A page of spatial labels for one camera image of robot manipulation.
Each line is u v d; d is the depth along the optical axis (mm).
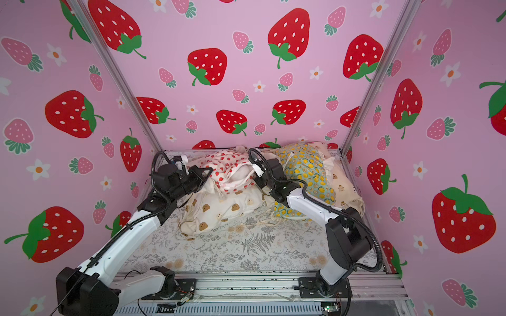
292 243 858
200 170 729
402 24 718
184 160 699
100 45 764
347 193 922
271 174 638
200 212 859
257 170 753
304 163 843
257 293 731
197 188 691
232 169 782
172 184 576
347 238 447
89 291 374
